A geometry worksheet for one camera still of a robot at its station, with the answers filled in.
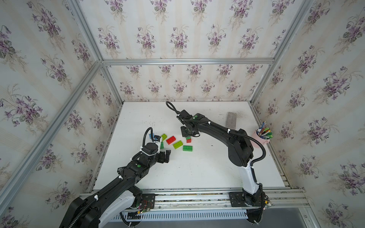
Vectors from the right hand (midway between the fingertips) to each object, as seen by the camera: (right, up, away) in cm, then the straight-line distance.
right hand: (188, 133), depth 92 cm
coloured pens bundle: (+49, +1, -3) cm, 49 cm away
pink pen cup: (+43, -1, -5) cm, 43 cm away
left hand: (-15, -9, -8) cm, 19 cm away
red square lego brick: (0, -5, +2) cm, 6 cm away
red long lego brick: (-12, -5, +3) cm, 14 cm away
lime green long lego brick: (-17, -3, +6) cm, 18 cm away
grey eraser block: (+33, +8, +12) cm, 36 cm away
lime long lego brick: (-7, -8, +1) cm, 10 cm away
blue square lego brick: (-20, +1, -20) cm, 29 cm away
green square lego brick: (-18, -9, +2) cm, 20 cm away
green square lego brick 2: (0, -3, +1) cm, 3 cm away
